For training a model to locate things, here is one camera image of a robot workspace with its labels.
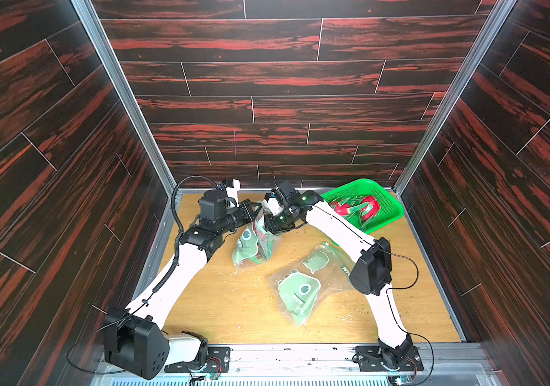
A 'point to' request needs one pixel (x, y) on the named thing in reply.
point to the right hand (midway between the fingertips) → (271, 228)
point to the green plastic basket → (390, 211)
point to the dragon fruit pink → (371, 209)
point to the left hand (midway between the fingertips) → (264, 205)
